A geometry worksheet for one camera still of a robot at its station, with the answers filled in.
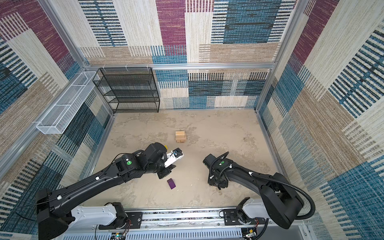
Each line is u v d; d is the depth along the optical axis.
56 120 0.71
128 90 1.09
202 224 0.73
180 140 1.02
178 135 0.99
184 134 0.99
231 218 0.73
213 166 0.67
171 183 0.84
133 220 0.73
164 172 0.63
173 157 0.61
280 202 0.42
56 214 0.39
